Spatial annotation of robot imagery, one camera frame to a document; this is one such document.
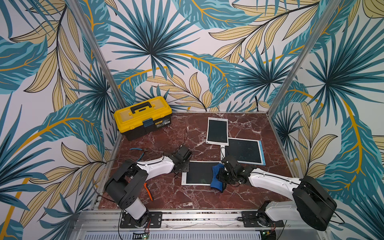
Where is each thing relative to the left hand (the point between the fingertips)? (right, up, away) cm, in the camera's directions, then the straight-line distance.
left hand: (184, 169), depth 90 cm
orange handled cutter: (-21, -7, -7) cm, 23 cm away
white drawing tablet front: (+23, +22, +16) cm, 36 cm away
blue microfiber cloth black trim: (+18, -5, -8) cm, 20 cm away
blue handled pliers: (-27, +10, +7) cm, 29 cm away
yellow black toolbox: (-29, +30, +3) cm, 42 cm away
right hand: (+19, -3, -4) cm, 20 cm away
